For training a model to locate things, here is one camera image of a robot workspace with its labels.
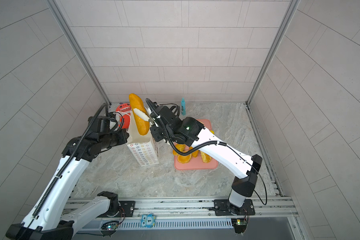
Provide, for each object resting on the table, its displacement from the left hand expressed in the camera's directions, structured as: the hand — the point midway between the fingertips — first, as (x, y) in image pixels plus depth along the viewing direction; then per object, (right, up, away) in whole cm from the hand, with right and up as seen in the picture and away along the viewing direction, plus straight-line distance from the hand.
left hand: (133, 132), depth 71 cm
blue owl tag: (+8, -40, -4) cm, 41 cm away
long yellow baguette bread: (+6, +4, -4) cm, 8 cm away
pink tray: (+31, -19, +14) cm, 39 cm away
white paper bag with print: (+6, -7, 0) cm, 9 cm away
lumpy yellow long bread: (+36, -16, +14) cm, 42 cm away
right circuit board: (+50, -42, -3) cm, 65 cm away
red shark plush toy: (-17, +12, +31) cm, 38 cm away
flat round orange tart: (+24, -17, +13) cm, 32 cm away
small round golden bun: (+22, -11, +17) cm, 30 cm away
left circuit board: (-8, -40, -7) cm, 41 cm away
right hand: (+11, +2, -6) cm, 12 cm away
